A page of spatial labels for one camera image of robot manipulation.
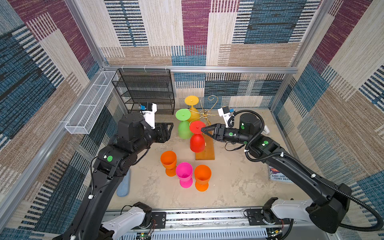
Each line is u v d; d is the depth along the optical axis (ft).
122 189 2.65
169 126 1.94
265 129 3.44
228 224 2.39
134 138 1.38
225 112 2.02
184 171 2.61
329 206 1.24
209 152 3.14
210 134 1.99
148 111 1.63
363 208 1.18
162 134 1.68
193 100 2.59
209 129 2.06
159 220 2.40
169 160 2.57
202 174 2.58
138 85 3.46
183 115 2.39
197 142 2.47
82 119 2.33
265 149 1.68
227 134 1.92
